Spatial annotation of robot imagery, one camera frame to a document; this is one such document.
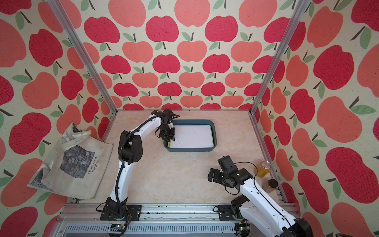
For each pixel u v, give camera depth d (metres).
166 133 0.88
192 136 1.01
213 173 0.75
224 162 0.64
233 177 0.58
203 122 1.09
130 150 0.61
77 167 0.80
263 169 0.78
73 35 0.79
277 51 0.87
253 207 0.60
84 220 1.40
